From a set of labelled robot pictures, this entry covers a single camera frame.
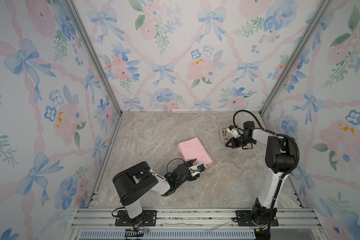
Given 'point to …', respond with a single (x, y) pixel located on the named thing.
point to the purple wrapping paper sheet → (191, 149)
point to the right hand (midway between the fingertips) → (228, 144)
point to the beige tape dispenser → (224, 134)
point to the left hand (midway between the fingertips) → (198, 162)
